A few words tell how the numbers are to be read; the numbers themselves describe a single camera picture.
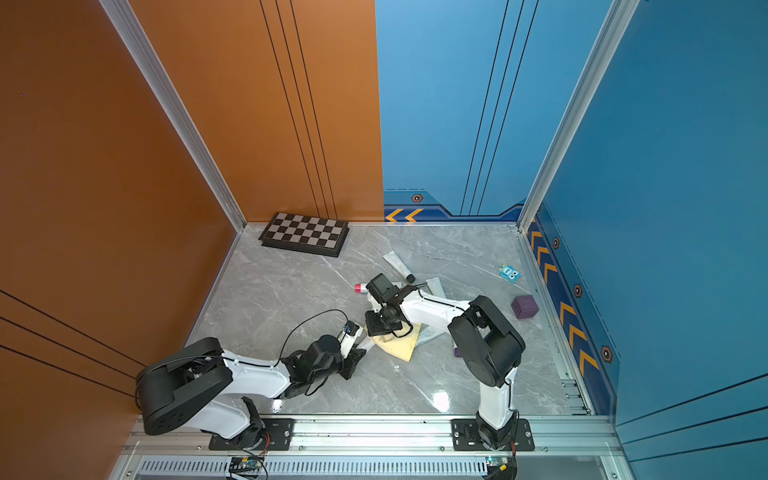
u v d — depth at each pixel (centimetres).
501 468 69
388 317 67
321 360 67
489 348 48
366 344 86
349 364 77
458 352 85
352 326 77
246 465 72
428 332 89
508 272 104
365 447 73
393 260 108
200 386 45
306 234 113
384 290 74
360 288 99
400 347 84
